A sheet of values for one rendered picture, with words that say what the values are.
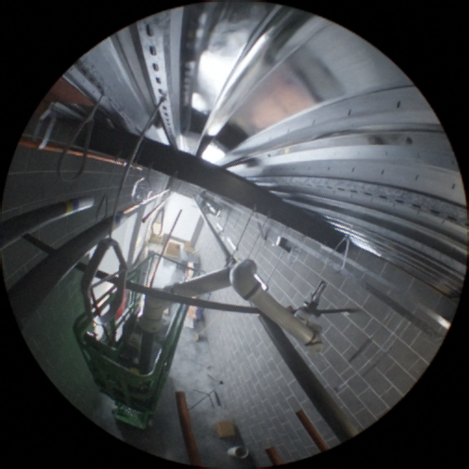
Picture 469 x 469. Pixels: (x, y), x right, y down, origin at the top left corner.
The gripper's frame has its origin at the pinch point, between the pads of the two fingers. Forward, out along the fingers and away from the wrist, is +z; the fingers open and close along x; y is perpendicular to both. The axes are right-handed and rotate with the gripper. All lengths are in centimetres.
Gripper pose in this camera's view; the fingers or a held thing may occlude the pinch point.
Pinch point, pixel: (321, 285)
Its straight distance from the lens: 96.0
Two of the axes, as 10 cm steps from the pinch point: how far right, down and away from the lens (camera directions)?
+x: 3.9, -0.1, 9.2
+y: -8.3, -4.4, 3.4
